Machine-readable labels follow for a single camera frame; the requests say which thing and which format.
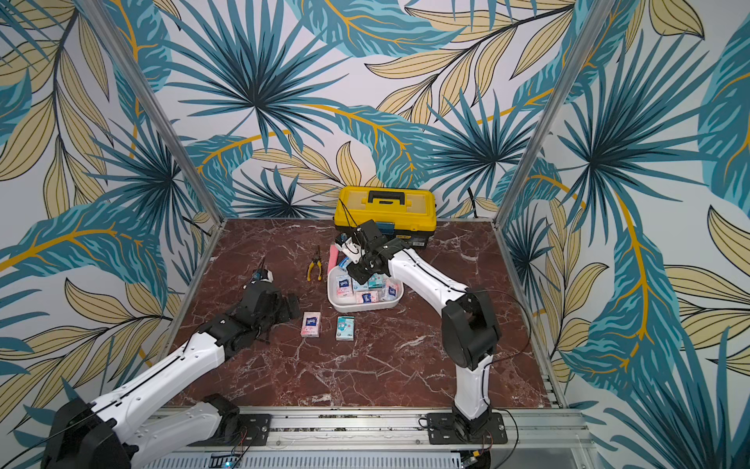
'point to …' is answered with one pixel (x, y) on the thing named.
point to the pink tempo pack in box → (392, 288)
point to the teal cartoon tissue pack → (345, 328)
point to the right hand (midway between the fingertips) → (357, 266)
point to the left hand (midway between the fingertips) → (284, 305)
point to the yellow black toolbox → (401, 212)
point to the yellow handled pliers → (317, 260)
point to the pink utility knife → (333, 257)
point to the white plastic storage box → (368, 297)
